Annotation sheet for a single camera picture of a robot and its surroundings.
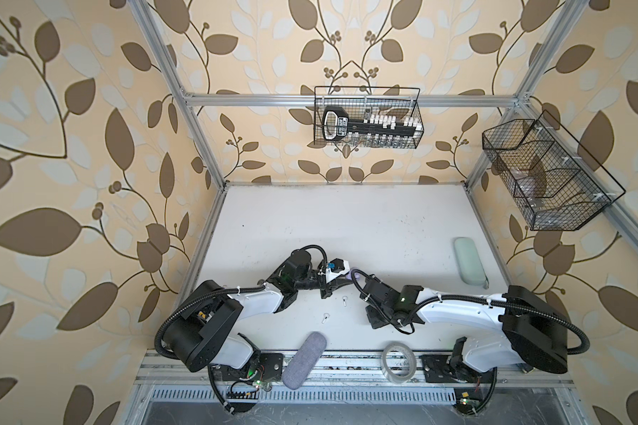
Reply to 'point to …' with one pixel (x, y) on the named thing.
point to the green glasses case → (471, 269)
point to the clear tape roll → (392, 377)
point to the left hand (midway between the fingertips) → (353, 275)
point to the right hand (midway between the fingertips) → (373, 319)
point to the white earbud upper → (344, 299)
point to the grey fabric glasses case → (304, 361)
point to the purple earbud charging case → (351, 274)
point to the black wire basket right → (556, 184)
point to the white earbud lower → (326, 315)
